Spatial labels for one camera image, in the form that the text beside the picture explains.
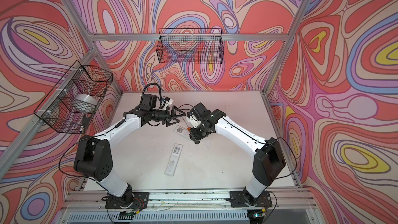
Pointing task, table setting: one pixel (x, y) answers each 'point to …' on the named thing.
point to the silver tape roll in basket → (84, 102)
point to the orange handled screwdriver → (188, 129)
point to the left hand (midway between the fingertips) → (183, 117)
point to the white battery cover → (208, 143)
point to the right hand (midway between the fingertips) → (196, 139)
